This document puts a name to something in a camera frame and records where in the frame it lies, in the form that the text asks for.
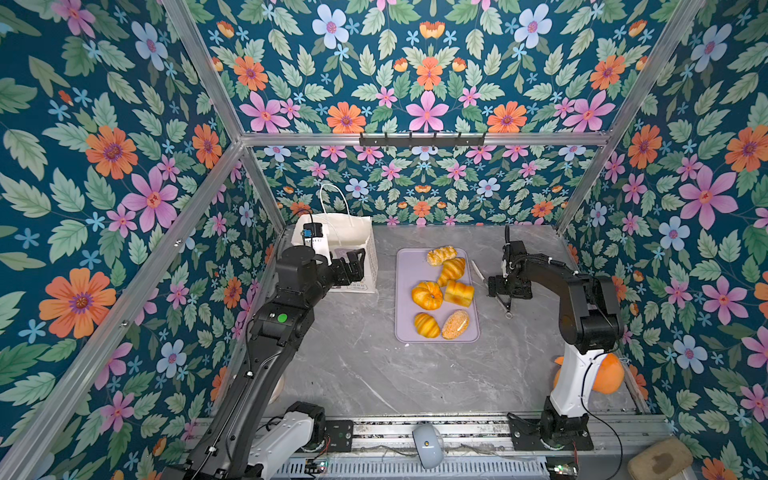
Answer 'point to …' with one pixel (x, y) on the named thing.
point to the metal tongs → (508, 313)
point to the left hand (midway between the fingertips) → (352, 244)
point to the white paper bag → (334, 231)
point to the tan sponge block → (661, 460)
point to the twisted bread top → (435, 257)
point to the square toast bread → (458, 293)
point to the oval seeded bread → (455, 325)
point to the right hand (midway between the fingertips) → (504, 291)
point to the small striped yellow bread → (425, 325)
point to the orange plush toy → (609, 375)
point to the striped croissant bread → (452, 269)
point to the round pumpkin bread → (428, 295)
